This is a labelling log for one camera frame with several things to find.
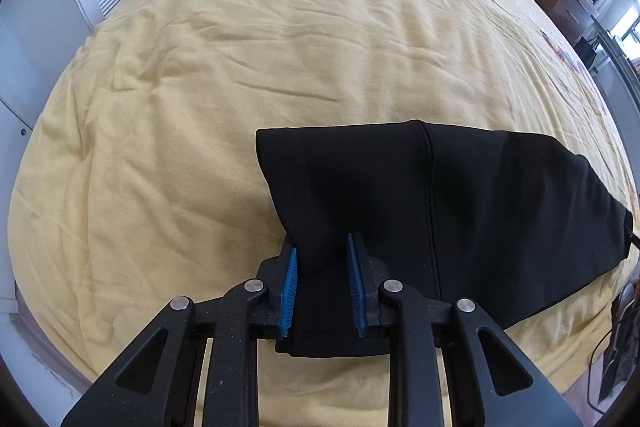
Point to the black pants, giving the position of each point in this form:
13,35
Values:
512,220

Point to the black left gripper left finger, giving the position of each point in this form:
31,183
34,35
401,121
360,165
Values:
196,363

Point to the yellow dinosaur bed cover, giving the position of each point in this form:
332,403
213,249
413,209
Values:
140,182

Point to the black bag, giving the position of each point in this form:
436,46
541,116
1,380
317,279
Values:
590,53

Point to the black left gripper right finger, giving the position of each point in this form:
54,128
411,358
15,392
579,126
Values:
450,363

